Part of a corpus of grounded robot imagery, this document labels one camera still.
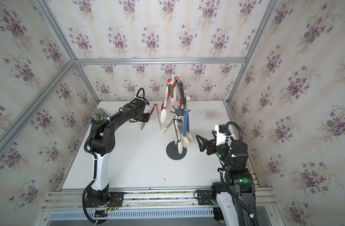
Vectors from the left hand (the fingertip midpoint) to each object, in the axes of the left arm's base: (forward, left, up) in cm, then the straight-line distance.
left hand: (146, 118), depth 102 cm
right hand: (-28, -36, +24) cm, 52 cm away
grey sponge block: (+9, +38, -2) cm, 39 cm away
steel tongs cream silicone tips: (-29, -22, +24) cm, 44 cm away
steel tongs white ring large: (-12, -14, +19) cm, 26 cm away
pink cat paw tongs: (-7, -18, +26) cm, 33 cm away
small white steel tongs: (-2, -27, +25) cm, 37 cm away
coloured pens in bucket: (-3, +33, +6) cm, 33 cm away
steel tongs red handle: (-6, +1, +2) cm, 7 cm away
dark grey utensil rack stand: (-23, -19, -4) cm, 30 cm away
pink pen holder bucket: (-7, +31, +5) cm, 33 cm away
